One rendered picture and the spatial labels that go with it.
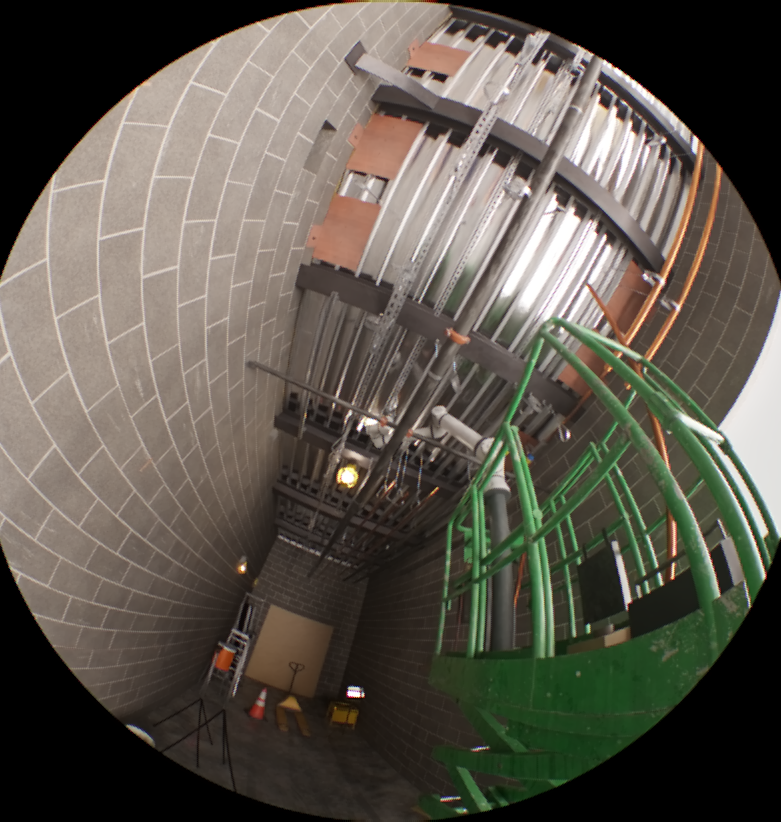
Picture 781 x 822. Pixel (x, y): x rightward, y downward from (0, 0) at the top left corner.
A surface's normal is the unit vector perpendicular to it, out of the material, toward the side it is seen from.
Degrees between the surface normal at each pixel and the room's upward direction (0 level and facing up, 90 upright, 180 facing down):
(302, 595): 90
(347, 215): 180
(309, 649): 90
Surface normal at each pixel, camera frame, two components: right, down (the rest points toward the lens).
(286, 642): 0.37, -0.71
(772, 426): -0.91, -0.40
